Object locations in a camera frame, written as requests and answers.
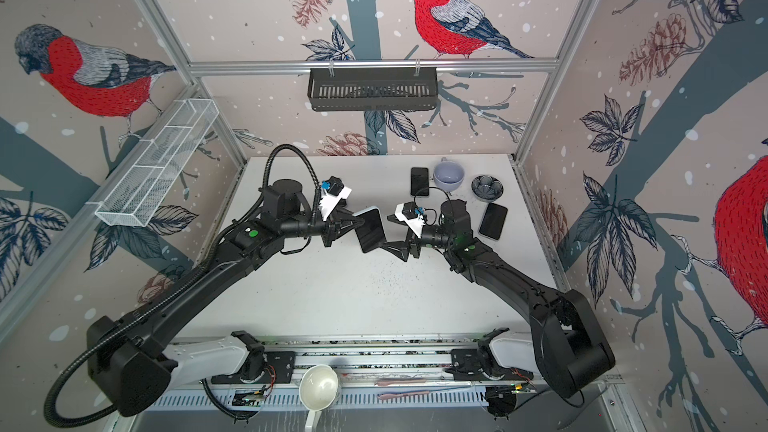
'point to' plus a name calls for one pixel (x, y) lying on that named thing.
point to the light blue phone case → (369, 209)
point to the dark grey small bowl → (487, 188)
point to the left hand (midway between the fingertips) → (359, 219)
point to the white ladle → (318, 388)
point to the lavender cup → (448, 175)
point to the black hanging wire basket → (373, 88)
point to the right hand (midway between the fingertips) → (385, 233)
